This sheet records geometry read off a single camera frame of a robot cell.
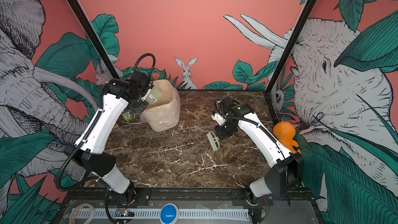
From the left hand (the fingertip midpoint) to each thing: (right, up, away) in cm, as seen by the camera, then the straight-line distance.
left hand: (134, 103), depth 73 cm
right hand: (+41, -16, +3) cm, 44 cm away
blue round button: (+18, -50, -4) cm, 54 cm away
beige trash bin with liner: (+13, -5, +7) cm, 16 cm away
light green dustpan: (+7, +4, +7) cm, 11 cm away
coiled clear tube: (-17, -51, -4) cm, 54 cm away
